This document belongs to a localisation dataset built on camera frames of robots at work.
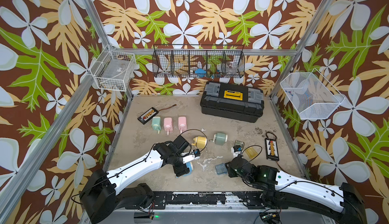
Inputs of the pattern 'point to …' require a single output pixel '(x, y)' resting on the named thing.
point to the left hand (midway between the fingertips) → (186, 162)
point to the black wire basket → (198, 61)
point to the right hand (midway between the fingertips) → (224, 165)
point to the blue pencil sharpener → (190, 165)
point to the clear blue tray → (221, 169)
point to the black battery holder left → (147, 116)
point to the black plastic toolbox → (232, 102)
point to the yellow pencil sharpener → (199, 142)
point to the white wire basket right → (312, 97)
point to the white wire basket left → (112, 69)
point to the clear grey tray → (239, 143)
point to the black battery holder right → (272, 149)
